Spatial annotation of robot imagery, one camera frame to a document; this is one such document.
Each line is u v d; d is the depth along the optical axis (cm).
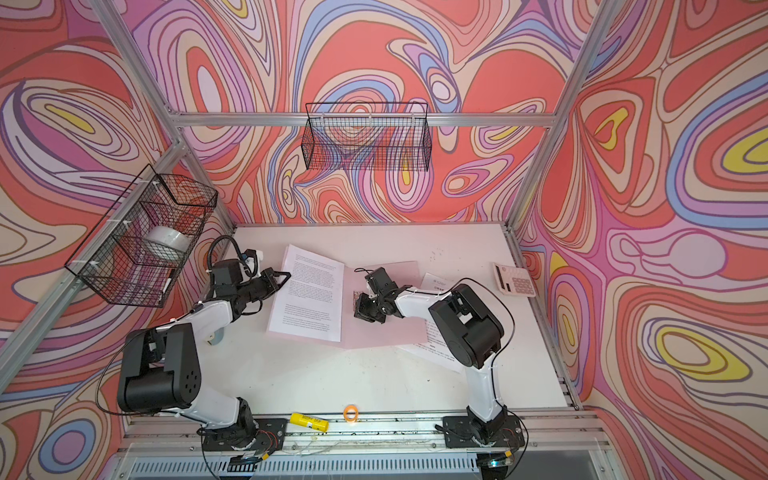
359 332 90
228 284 71
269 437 72
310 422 73
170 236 73
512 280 101
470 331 52
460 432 73
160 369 45
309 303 92
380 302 77
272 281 82
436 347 88
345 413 76
